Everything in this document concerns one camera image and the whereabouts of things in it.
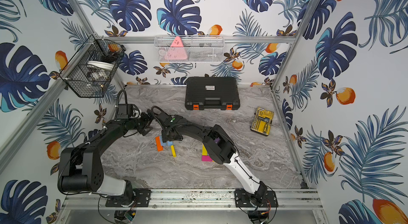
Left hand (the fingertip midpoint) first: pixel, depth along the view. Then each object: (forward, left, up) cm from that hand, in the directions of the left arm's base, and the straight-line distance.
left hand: (156, 117), depth 88 cm
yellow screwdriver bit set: (+9, -62, -10) cm, 64 cm away
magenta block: (-15, -29, -14) cm, 36 cm away
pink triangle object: (+31, -9, +22) cm, 39 cm away
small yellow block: (-15, -11, -11) cm, 22 cm away
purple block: (-19, -33, +16) cm, 42 cm away
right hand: (-6, -6, -13) cm, 15 cm away
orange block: (-9, -1, -12) cm, 15 cm away
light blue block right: (-10, -8, -11) cm, 17 cm away
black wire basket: (+17, +39, +15) cm, 45 cm away
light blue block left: (-10, -4, -10) cm, 15 cm away
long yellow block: (-13, -28, -11) cm, 33 cm away
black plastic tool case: (+28, -33, -7) cm, 44 cm away
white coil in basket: (+15, +25, +22) cm, 37 cm away
